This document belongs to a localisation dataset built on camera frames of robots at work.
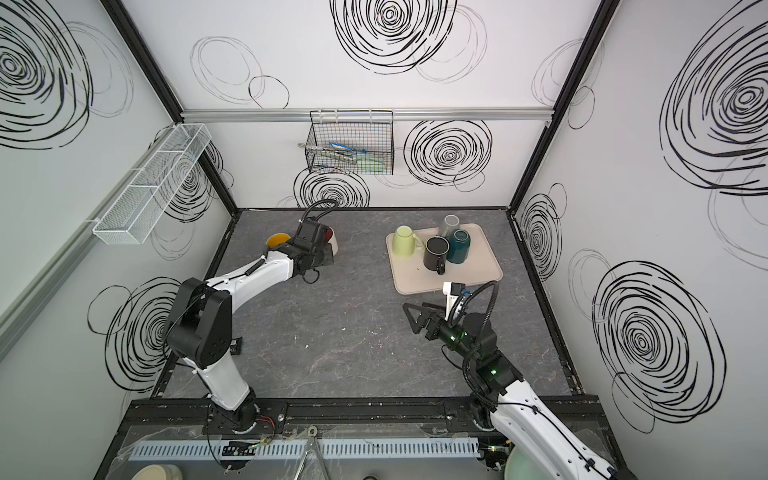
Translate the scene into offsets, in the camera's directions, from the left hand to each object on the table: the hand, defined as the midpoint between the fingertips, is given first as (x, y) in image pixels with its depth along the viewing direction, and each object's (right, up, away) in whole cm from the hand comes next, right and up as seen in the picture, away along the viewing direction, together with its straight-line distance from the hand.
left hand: (324, 251), depth 95 cm
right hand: (+26, -14, -21) cm, 37 cm away
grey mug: (+42, +9, +8) cm, 44 cm away
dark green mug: (+44, +3, +4) cm, 45 cm away
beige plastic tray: (+28, -9, +10) cm, 31 cm away
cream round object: (-27, -44, -33) cm, 62 cm away
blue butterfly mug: (-16, +4, +2) cm, 16 cm away
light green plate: (+50, -47, -28) cm, 74 cm away
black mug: (+36, 0, +2) cm, 36 cm away
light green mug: (+26, +3, +6) cm, 27 cm away
